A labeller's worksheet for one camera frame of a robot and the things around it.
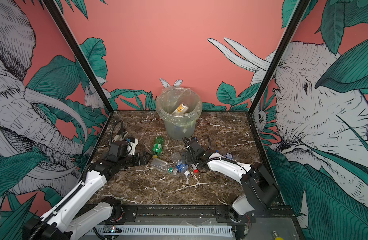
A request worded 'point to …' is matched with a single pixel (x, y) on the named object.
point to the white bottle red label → (195, 168)
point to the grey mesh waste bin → (179, 133)
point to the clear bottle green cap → (161, 165)
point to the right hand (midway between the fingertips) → (187, 155)
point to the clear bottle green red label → (180, 110)
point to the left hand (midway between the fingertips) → (145, 154)
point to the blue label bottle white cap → (176, 158)
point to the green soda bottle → (157, 146)
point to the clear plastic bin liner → (170, 98)
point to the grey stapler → (119, 137)
